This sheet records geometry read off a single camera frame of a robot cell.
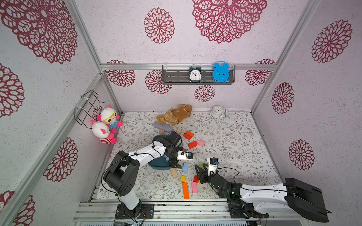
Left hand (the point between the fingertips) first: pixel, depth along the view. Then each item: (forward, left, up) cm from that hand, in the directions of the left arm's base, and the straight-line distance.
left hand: (179, 158), depth 88 cm
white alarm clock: (+43, -33, -3) cm, 54 cm away
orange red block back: (+22, -7, -6) cm, 23 cm away
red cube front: (-12, -10, -1) cm, 16 cm away
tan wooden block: (-8, +3, -3) cm, 9 cm away
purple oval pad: (+26, +10, -2) cm, 28 cm away
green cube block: (-8, -12, +9) cm, 17 cm away
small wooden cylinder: (+23, +13, -3) cm, 26 cm away
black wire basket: (+13, +51, +26) cm, 59 cm away
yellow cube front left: (-12, -2, -3) cm, 12 cm away
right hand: (-7, -10, +6) cm, 14 cm away
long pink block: (-16, -9, -4) cm, 19 cm away
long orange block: (-19, -4, -4) cm, 20 cm away
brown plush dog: (+34, +3, +4) cm, 34 cm away
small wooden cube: (+24, 0, -4) cm, 24 cm away
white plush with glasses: (+23, +46, +14) cm, 54 cm away
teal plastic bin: (-1, +12, -6) cm, 14 cm away
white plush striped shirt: (+11, +46, +16) cm, 50 cm away
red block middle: (+13, -10, -5) cm, 17 cm away
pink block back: (+14, -16, -5) cm, 22 cm away
